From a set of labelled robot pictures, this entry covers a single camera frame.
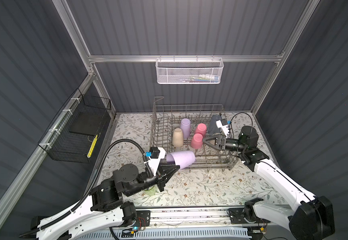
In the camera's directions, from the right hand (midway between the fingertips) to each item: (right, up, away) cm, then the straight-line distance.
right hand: (205, 144), depth 68 cm
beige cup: (-13, +1, +25) cm, 28 cm away
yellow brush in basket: (-53, -1, +1) cm, 53 cm away
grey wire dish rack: (-21, +16, +51) cm, 57 cm away
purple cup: (-11, -4, -11) cm, 16 cm away
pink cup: (+2, +7, +25) cm, 26 cm away
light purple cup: (-8, +9, +25) cm, 27 cm away
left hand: (-12, -7, -13) cm, 19 cm away
